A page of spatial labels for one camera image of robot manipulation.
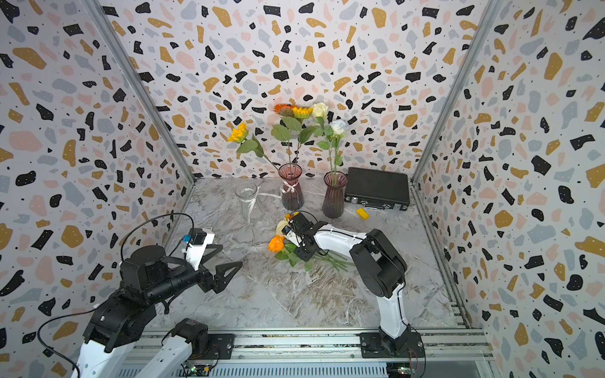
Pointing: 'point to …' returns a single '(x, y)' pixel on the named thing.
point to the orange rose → (287, 252)
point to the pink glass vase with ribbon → (291, 191)
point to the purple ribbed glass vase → (333, 198)
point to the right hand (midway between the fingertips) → (305, 249)
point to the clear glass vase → (246, 191)
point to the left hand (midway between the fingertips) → (232, 255)
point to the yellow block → (362, 213)
